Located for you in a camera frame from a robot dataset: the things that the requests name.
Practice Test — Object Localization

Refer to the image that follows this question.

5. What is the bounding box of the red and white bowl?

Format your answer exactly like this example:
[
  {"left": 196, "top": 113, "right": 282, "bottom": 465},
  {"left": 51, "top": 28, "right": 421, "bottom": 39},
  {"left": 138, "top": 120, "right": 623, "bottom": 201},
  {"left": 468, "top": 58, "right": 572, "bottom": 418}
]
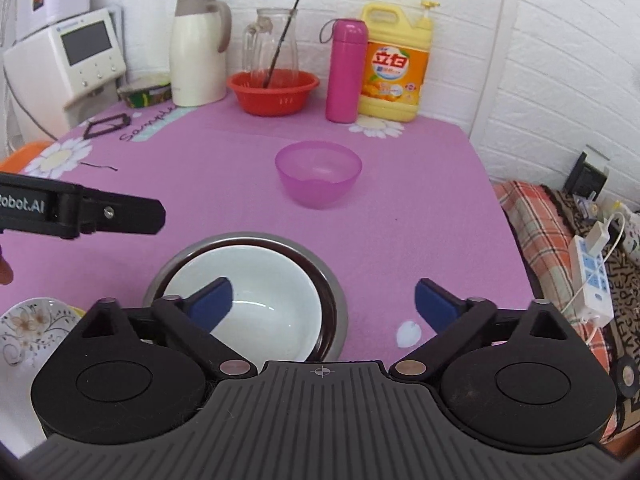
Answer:
[{"left": 165, "top": 245, "right": 322, "bottom": 368}]

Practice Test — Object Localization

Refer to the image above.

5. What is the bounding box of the stainless steel bowl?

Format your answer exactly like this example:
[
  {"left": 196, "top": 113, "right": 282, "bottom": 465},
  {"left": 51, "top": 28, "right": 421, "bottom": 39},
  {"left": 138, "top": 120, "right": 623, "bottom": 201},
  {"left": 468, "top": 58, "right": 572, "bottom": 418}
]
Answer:
[{"left": 143, "top": 232, "right": 348, "bottom": 362}]

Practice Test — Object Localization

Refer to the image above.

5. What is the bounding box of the white floral plate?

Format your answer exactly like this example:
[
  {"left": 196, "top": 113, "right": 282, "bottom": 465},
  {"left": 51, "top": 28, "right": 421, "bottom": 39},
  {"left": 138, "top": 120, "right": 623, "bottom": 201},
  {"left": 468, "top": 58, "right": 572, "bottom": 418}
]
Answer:
[{"left": 0, "top": 298, "right": 81, "bottom": 457}]

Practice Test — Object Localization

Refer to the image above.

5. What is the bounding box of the yellow plastic plate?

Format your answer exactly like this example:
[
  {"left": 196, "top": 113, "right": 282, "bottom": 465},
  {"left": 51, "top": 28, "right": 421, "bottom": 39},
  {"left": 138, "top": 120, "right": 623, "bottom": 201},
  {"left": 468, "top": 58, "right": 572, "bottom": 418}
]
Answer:
[{"left": 68, "top": 306, "right": 86, "bottom": 318}]

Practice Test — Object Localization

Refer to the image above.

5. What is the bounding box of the person's left hand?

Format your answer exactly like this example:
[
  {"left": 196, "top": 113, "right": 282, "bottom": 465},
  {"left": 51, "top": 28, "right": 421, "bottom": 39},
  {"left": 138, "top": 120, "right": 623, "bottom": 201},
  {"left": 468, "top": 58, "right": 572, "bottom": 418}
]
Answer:
[{"left": 0, "top": 248, "right": 14, "bottom": 285}]

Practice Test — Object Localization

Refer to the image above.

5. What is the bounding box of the black hair pin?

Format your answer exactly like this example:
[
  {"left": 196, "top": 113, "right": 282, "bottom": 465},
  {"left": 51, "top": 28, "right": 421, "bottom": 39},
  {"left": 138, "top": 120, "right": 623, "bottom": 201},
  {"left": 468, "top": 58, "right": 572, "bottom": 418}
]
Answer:
[{"left": 79, "top": 162, "right": 118, "bottom": 171}]

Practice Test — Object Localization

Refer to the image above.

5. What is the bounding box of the white countertop appliance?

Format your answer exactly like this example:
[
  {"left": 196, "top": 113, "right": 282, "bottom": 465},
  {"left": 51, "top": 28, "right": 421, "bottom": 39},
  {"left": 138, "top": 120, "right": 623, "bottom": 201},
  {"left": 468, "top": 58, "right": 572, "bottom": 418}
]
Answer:
[{"left": 3, "top": 6, "right": 127, "bottom": 143}]

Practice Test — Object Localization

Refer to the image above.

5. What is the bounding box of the plaid cloth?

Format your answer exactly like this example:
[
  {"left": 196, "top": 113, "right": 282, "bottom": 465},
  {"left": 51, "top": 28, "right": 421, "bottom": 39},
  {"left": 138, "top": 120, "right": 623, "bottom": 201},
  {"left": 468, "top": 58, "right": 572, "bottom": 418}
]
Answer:
[{"left": 491, "top": 179, "right": 640, "bottom": 446}]

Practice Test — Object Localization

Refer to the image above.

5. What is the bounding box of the pink floral tablecloth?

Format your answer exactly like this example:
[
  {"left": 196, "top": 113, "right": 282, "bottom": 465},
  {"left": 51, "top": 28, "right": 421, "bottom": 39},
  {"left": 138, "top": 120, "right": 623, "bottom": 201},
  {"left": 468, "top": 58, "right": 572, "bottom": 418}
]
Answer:
[{"left": 1, "top": 99, "right": 531, "bottom": 363}]

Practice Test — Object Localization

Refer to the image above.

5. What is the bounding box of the white power strip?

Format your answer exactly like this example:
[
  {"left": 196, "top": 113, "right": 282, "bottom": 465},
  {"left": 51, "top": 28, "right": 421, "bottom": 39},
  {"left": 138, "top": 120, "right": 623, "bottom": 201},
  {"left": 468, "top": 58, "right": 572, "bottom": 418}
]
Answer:
[{"left": 568, "top": 221, "right": 614, "bottom": 328}]

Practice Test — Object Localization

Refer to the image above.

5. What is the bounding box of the green patterned tin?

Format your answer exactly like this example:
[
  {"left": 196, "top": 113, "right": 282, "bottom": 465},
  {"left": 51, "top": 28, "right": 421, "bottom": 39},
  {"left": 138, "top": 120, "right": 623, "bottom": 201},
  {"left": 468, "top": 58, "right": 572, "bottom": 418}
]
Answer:
[{"left": 117, "top": 73, "right": 171, "bottom": 110}]

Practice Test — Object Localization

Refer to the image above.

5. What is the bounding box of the purple plastic bowl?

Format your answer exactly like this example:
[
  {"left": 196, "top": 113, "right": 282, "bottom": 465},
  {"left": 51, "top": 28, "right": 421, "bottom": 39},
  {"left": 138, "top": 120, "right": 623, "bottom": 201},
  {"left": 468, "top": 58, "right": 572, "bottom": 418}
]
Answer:
[{"left": 274, "top": 141, "right": 363, "bottom": 209}]

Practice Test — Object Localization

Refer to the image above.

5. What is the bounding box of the black box on shelf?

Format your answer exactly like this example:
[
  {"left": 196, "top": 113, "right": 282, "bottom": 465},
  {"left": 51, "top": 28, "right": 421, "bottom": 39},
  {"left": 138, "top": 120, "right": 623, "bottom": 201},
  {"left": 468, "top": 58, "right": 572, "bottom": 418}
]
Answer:
[{"left": 563, "top": 145, "right": 610, "bottom": 200}]

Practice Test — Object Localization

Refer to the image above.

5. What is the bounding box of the red plastic basket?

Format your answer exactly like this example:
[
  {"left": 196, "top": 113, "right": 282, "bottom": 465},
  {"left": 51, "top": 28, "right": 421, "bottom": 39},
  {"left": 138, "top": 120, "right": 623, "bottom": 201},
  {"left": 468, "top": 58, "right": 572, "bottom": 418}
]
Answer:
[{"left": 227, "top": 70, "right": 320, "bottom": 117}]

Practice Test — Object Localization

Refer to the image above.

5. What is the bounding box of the cream thermos jug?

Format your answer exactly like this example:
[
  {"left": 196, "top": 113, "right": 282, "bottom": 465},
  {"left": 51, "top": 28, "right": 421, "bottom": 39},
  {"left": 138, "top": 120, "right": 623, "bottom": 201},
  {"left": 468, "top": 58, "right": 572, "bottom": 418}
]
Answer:
[{"left": 169, "top": 0, "right": 232, "bottom": 107}]

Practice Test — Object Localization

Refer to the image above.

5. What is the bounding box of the pink thermos bottle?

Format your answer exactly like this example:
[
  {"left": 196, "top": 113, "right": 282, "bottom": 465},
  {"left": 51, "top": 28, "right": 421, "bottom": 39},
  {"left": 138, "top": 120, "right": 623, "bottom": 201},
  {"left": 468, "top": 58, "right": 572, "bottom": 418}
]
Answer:
[{"left": 319, "top": 18, "right": 369, "bottom": 124}]

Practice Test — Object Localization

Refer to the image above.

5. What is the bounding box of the black stirring stick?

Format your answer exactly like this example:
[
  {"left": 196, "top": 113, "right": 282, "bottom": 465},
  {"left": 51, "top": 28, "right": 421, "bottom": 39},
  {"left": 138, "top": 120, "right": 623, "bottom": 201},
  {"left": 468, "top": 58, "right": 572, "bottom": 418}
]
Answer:
[{"left": 262, "top": 0, "right": 300, "bottom": 89}]

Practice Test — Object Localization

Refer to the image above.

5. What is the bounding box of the yellow detergent bottle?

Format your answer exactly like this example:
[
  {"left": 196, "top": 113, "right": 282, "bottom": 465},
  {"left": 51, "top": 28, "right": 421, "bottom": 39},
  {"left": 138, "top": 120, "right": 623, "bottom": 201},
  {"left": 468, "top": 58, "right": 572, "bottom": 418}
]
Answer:
[{"left": 359, "top": 0, "right": 439, "bottom": 122}]

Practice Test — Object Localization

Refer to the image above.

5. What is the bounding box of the glass pitcher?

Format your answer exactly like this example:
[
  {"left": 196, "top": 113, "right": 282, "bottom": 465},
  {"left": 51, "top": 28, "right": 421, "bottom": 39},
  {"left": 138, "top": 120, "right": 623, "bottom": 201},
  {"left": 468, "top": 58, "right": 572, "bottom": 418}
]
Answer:
[{"left": 242, "top": 8, "right": 298, "bottom": 88}]

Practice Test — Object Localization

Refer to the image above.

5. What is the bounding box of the white wall pipe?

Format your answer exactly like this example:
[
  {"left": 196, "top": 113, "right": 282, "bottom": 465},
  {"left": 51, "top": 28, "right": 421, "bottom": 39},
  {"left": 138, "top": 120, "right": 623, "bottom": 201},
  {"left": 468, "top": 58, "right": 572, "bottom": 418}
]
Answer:
[{"left": 469, "top": 0, "right": 518, "bottom": 148}]

